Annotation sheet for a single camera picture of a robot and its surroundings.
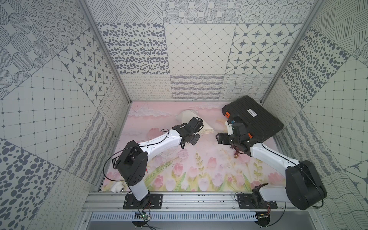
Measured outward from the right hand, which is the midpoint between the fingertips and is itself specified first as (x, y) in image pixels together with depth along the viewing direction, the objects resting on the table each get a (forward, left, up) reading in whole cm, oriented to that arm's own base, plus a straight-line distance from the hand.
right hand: (222, 137), depth 89 cm
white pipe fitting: (-29, +60, -5) cm, 66 cm away
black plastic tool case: (+12, -29, -1) cm, 31 cm away
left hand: (+1, +19, +5) cm, 20 cm away
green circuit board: (-41, +42, -8) cm, 60 cm away
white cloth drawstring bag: (+18, +25, -2) cm, 31 cm away
